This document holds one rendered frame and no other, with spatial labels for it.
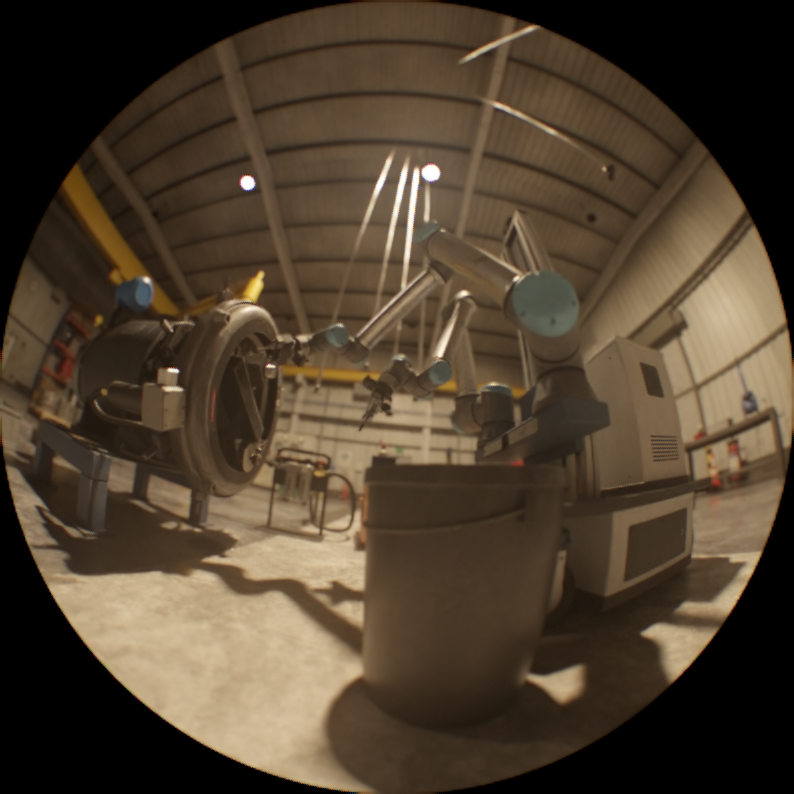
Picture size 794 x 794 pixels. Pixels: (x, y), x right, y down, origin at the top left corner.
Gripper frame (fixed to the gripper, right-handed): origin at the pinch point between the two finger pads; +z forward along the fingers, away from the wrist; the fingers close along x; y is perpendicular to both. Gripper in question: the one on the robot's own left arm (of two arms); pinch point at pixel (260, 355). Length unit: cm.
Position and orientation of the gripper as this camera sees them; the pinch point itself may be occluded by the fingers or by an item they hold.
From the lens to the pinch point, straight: 106.1
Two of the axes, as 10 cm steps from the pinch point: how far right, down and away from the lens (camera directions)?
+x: 5.3, -6.1, -5.9
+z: -5.5, 2.9, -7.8
